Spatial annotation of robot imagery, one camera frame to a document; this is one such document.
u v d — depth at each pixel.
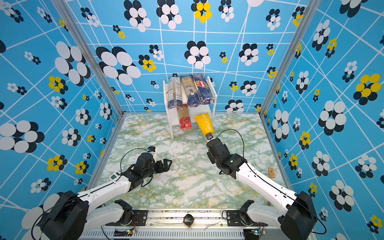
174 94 0.80
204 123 0.83
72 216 0.41
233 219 0.72
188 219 0.64
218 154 0.58
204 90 0.81
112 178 0.86
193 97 0.77
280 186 0.44
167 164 0.79
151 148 0.77
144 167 0.67
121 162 0.94
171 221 0.74
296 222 0.37
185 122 0.88
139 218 0.73
